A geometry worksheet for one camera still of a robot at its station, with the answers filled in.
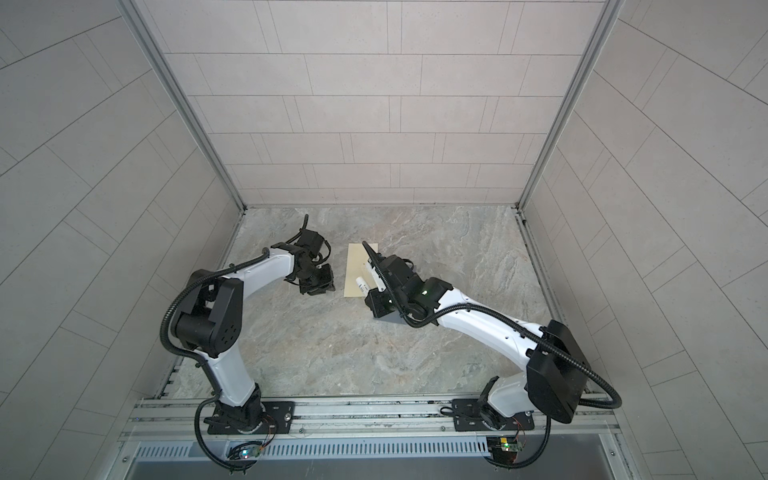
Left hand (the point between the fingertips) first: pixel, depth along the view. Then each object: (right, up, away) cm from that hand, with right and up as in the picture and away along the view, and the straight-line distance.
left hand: (342, 282), depth 93 cm
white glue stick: (+8, +2, -16) cm, 18 cm away
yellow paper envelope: (+4, +6, +9) cm, 12 cm away
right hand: (+9, -3, -17) cm, 19 cm away
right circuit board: (+42, -34, -25) cm, 60 cm away
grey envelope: (+16, -3, -25) cm, 30 cm away
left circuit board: (-14, -32, -29) cm, 45 cm away
